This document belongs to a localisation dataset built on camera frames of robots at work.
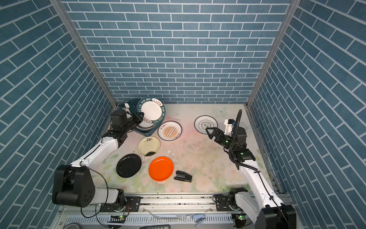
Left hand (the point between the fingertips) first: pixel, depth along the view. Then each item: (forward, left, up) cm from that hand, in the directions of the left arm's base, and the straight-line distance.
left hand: (145, 112), depth 84 cm
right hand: (-12, -38, -1) cm, 40 cm away
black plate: (-23, +11, -23) cm, 34 cm away
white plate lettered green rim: (+5, -4, -3) cm, 7 cm away
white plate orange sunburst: (+2, -13, -23) cm, 26 cm away
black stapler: (-31, -23, -22) cm, 44 cm away
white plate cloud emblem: (+9, -38, -22) cm, 45 cm away
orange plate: (-25, -9, -24) cm, 36 cm away
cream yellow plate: (-8, +2, -23) cm, 25 cm away
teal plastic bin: (-3, +1, -18) cm, 18 cm away
